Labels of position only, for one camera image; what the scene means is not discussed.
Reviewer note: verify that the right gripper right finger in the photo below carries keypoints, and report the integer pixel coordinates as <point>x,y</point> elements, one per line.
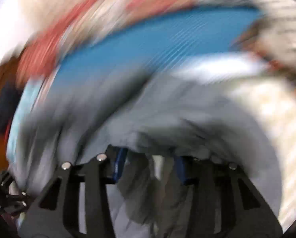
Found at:
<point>225,203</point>

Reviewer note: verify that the red patchwork quilt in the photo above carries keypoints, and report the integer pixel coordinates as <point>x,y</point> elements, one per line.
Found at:
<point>88,22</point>

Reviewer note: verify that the white patterned blanket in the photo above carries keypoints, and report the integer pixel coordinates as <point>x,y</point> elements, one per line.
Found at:
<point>274,34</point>

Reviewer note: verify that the blue mat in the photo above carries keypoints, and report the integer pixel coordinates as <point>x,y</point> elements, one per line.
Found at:
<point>195,44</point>

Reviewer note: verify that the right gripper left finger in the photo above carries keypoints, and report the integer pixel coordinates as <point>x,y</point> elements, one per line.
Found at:
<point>74,202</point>

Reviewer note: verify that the beige chevron bedsheet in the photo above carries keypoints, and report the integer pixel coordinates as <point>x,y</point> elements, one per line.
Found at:
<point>273,103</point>

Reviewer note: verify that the dark navy folded cloth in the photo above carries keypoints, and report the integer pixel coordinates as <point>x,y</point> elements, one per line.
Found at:
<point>10,97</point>

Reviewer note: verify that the teal patterned pillow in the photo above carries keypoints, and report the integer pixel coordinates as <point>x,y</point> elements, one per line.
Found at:
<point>27,100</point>

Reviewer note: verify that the grey puffer jacket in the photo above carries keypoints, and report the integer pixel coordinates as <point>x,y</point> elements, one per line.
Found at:
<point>156,116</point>

